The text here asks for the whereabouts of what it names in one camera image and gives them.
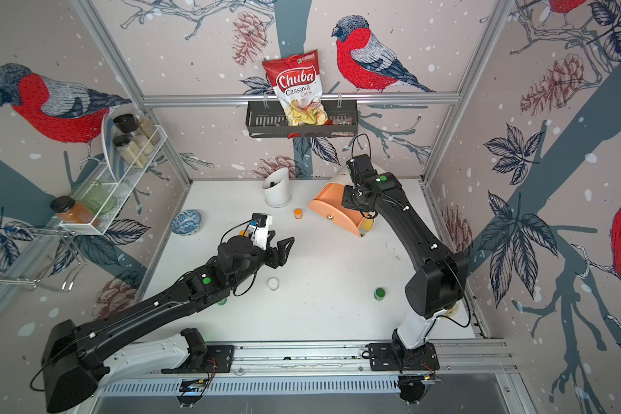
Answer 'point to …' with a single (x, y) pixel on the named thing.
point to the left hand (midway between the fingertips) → (288, 232)
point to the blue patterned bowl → (186, 222)
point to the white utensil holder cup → (276, 188)
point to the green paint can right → (379, 294)
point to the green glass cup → (95, 196)
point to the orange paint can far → (297, 213)
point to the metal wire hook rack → (23, 258)
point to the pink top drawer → (329, 204)
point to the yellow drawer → (366, 225)
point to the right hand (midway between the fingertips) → (349, 199)
